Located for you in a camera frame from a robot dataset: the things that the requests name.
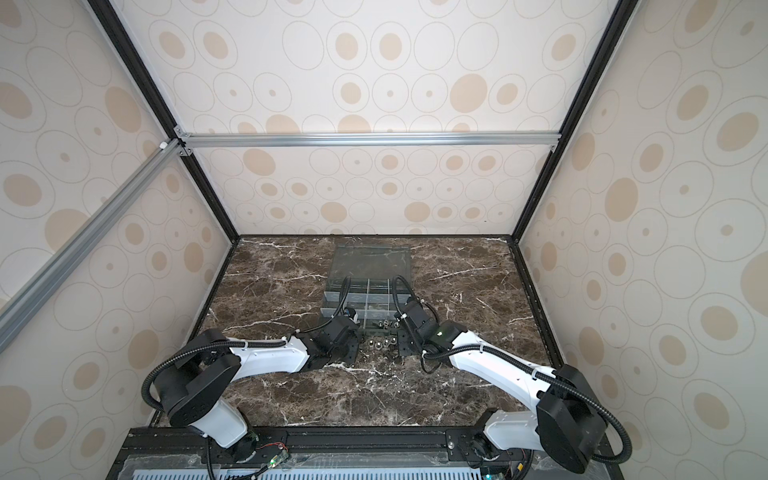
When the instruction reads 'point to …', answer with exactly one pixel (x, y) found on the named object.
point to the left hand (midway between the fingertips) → (364, 342)
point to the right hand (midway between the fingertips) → (406, 339)
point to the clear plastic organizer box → (371, 295)
